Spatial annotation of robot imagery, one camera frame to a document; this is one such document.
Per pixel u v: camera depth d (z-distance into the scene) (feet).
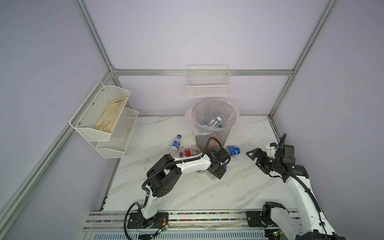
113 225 2.41
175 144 3.21
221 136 2.83
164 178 1.59
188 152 3.10
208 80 3.11
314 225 1.31
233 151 3.13
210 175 2.75
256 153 2.32
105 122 2.51
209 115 3.22
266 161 2.25
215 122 2.95
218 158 2.26
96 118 2.52
